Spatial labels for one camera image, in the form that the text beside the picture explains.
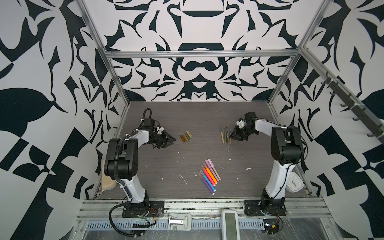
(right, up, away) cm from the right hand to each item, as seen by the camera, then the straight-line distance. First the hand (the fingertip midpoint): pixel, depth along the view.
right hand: (232, 135), depth 99 cm
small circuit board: (+11, -40, -28) cm, 50 cm away
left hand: (-37, -1, -7) cm, 38 cm away
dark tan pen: (-1, -4, -1) cm, 4 cm away
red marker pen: (-17, -21, -15) cm, 31 cm away
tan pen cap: (-28, 0, +2) cm, 28 cm away
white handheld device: (-10, -35, -34) cm, 50 cm away
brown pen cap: (-33, -2, 0) cm, 33 cm away
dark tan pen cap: (-31, -3, 0) cm, 31 cm away
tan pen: (-6, -2, 0) cm, 7 cm away
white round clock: (+27, -23, -20) cm, 41 cm away
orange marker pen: (-16, -20, -15) cm, 29 cm away
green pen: (-4, -1, +2) cm, 5 cm away
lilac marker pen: (-15, -19, -13) cm, 27 cm away
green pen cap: (-29, -1, 0) cm, 29 cm away
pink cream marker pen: (-13, -18, -13) cm, 26 cm away
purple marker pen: (-19, -24, -18) cm, 35 cm away
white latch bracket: (-32, -36, -30) cm, 57 cm away
